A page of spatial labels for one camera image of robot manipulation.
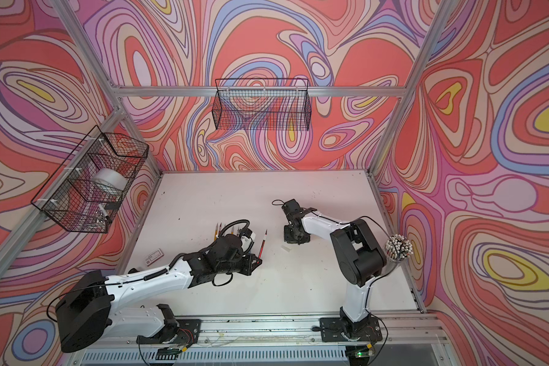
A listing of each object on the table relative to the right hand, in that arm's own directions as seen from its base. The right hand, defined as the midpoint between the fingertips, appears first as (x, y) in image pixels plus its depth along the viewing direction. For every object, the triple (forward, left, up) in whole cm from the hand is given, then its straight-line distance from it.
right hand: (294, 244), depth 94 cm
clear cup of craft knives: (-13, -32, +19) cm, 39 cm away
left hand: (-13, +12, +10) cm, 20 cm away
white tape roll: (+10, +62, +33) cm, 71 cm away
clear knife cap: (-2, +3, 0) cm, 4 cm away
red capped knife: (-6, +12, +13) cm, 19 cm away
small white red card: (-5, +57, +2) cm, 57 cm away
